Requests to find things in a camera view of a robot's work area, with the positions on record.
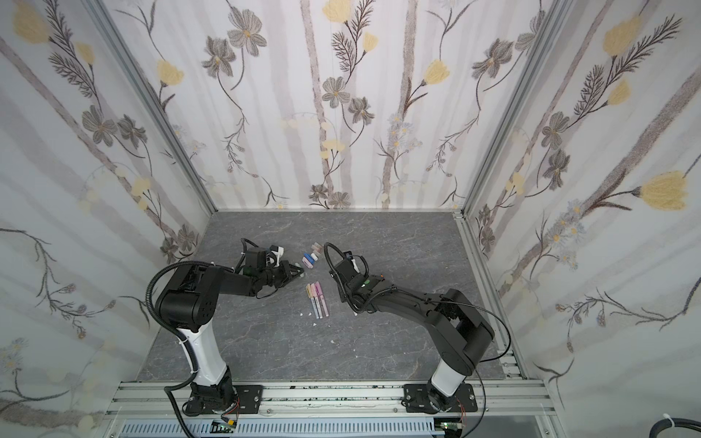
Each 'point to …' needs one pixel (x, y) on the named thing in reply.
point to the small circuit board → (223, 425)
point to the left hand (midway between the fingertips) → (306, 267)
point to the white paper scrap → (301, 314)
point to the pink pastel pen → (317, 299)
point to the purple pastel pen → (322, 297)
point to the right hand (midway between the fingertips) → (351, 279)
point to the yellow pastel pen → (310, 295)
